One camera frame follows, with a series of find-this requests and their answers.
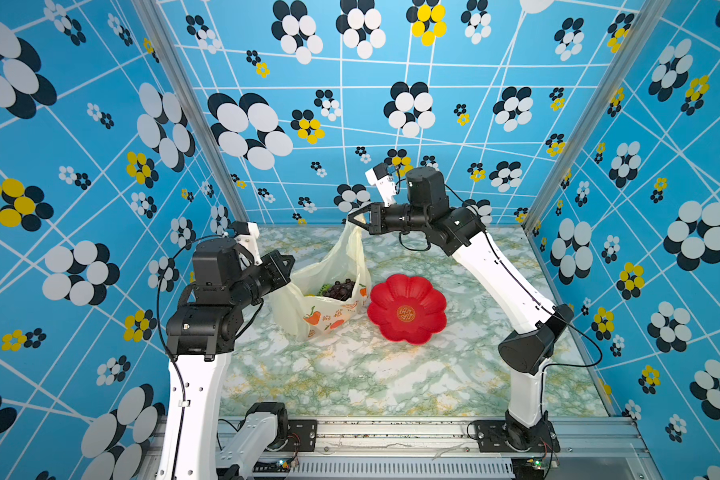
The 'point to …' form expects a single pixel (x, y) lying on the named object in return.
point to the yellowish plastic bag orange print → (295, 304)
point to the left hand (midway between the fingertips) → (296, 256)
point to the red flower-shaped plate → (407, 308)
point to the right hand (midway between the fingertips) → (351, 218)
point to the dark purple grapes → (341, 291)
